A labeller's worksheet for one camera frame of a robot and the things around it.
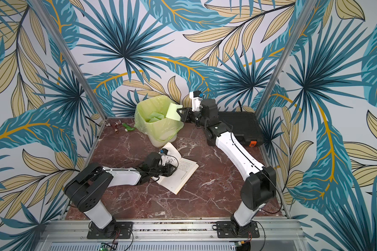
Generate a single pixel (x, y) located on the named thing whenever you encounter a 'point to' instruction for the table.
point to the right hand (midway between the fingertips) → (177, 109)
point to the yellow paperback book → (185, 170)
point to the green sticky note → (172, 112)
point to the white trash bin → (156, 142)
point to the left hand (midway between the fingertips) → (175, 170)
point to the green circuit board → (104, 249)
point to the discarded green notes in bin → (156, 116)
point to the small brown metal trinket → (117, 130)
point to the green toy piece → (129, 128)
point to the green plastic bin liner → (164, 129)
